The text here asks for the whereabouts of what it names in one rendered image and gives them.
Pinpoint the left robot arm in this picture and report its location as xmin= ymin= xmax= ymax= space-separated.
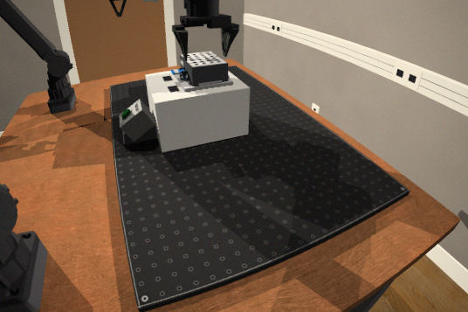
xmin=0 ymin=0 xmax=75 ymax=107

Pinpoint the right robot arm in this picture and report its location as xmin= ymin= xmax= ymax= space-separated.
xmin=0 ymin=184 xmax=39 ymax=308

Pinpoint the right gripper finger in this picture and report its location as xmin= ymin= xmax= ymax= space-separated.
xmin=172 ymin=28 xmax=188 ymax=61
xmin=221 ymin=28 xmax=239 ymax=57

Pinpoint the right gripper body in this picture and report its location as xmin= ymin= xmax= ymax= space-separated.
xmin=172 ymin=0 xmax=239 ymax=30

